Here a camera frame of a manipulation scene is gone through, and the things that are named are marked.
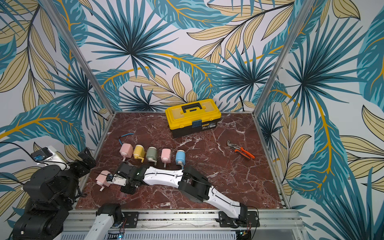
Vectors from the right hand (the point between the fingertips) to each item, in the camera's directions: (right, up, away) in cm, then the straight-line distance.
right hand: (124, 185), depth 81 cm
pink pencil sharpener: (-11, +4, -3) cm, 12 cm away
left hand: (-6, +20, -25) cm, 33 cm away
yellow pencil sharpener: (+5, +16, +9) cm, 19 cm away
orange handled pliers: (+69, +16, +17) cm, 73 cm away
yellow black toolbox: (+37, +38, +14) cm, 55 cm away
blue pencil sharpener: (+30, +13, +7) cm, 34 cm away
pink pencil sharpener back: (+21, +14, +8) cm, 27 cm away
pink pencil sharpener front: (-3, +17, +9) cm, 20 cm away
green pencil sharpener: (+13, +15, +7) cm, 21 cm away
